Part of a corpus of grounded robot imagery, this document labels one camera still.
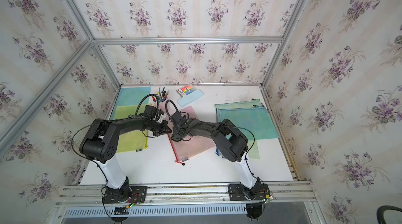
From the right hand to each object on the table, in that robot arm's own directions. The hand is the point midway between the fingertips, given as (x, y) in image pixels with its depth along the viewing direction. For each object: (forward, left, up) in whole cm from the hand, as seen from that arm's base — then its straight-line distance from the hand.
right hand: (182, 131), depth 95 cm
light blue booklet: (+23, +1, +2) cm, 23 cm away
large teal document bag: (+8, -47, -2) cm, 48 cm away
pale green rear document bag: (+24, -49, -1) cm, 55 cm away
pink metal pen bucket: (+16, +14, +10) cm, 23 cm away
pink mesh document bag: (-12, -3, +1) cm, 12 cm away
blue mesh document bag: (+30, +42, -2) cm, 52 cm away
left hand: (-1, +6, +1) cm, 6 cm away
